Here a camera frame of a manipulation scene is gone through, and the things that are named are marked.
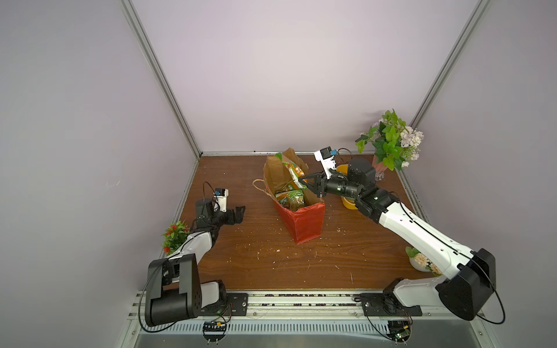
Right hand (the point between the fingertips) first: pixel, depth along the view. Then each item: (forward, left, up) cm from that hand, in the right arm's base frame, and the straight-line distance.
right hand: (304, 171), depth 68 cm
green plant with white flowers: (+17, -34, -3) cm, 38 cm away
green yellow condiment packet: (+8, +4, -29) cm, 31 cm away
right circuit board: (-38, -33, -37) cm, 62 cm away
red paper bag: (-9, +1, -10) cm, 13 cm away
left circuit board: (-40, +30, -37) cm, 63 cm away
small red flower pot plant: (-15, +45, -17) cm, 50 cm away
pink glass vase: (+25, -38, -27) cm, 53 cm away
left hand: (+2, +29, -26) cm, 39 cm away
